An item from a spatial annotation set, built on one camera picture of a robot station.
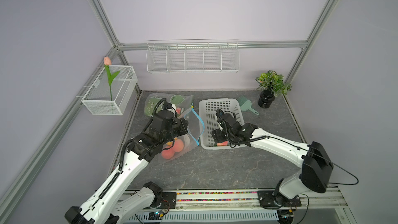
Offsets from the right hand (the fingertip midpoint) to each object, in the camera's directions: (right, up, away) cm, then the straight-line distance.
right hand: (217, 131), depth 83 cm
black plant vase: (+35, +19, +21) cm, 45 cm away
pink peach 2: (-24, +11, +18) cm, 32 cm away
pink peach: (-27, -12, 0) cm, 30 cm away
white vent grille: (-7, -37, -13) cm, 39 cm away
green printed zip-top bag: (-24, +16, +25) cm, 38 cm away
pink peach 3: (+3, -7, +3) cm, 8 cm away
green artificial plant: (+33, +29, +8) cm, 44 cm away
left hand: (-14, +6, -14) cm, 20 cm away
